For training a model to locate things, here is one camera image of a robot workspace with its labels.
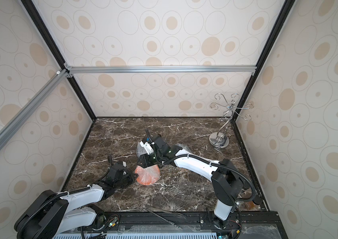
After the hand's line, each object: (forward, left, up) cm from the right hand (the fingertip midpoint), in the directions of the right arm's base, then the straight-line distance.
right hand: (145, 159), depth 80 cm
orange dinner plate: (-4, 0, -11) cm, 12 cm away
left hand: (-3, +3, -12) cm, 13 cm away
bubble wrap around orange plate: (-4, 0, -11) cm, 12 cm away
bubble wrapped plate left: (+14, +8, -12) cm, 20 cm away
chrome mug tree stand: (+25, -47, -13) cm, 55 cm away
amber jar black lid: (-17, -53, -10) cm, 57 cm away
